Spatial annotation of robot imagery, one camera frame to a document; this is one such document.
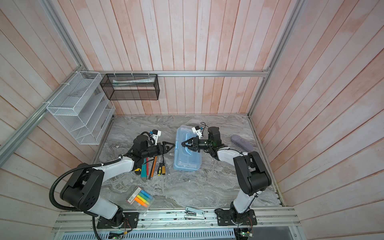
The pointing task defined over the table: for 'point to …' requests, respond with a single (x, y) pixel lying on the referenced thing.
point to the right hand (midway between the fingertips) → (182, 145)
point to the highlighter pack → (141, 198)
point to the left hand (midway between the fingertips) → (172, 148)
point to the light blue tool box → (185, 159)
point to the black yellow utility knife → (138, 171)
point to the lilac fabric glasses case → (246, 145)
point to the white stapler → (194, 214)
